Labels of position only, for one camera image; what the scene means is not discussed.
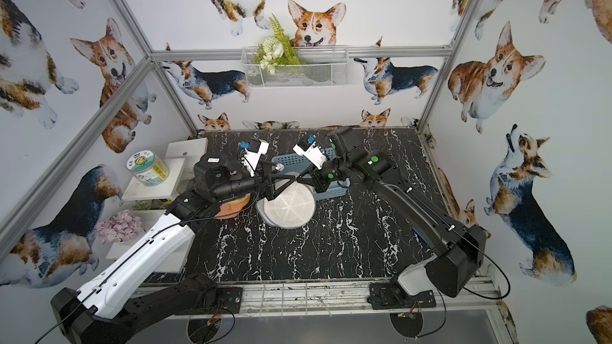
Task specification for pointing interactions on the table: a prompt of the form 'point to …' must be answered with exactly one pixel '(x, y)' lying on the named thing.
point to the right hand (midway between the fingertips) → (304, 169)
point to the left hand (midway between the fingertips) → (286, 166)
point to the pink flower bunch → (119, 227)
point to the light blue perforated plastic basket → (296, 164)
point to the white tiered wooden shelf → (152, 201)
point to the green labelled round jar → (147, 167)
